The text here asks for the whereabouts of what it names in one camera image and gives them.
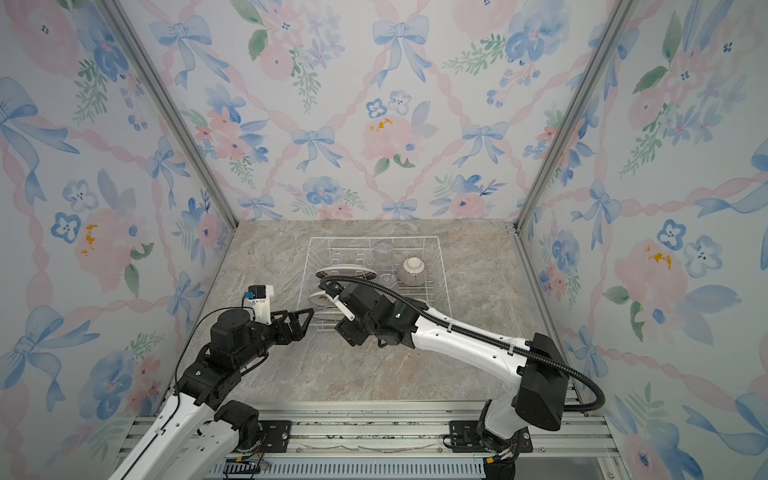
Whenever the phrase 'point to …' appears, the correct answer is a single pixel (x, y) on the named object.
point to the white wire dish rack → (325, 252)
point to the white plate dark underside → (353, 271)
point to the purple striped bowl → (413, 272)
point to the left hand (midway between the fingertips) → (301, 310)
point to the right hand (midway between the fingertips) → (348, 314)
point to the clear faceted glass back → (383, 253)
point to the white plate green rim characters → (321, 298)
